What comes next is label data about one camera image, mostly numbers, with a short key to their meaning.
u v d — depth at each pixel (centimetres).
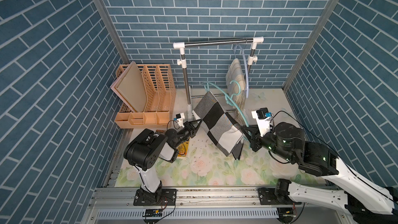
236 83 85
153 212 72
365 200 41
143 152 49
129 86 94
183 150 87
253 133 53
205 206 72
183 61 78
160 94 116
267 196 74
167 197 73
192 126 80
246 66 75
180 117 82
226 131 69
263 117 48
